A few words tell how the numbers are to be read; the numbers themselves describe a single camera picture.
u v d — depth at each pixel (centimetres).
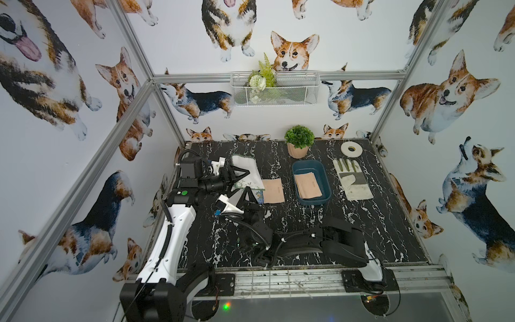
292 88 92
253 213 61
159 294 37
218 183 64
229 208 62
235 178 63
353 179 103
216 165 70
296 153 109
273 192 100
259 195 98
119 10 71
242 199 66
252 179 75
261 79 82
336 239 54
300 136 100
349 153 116
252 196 69
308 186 101
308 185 101
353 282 73
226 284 74
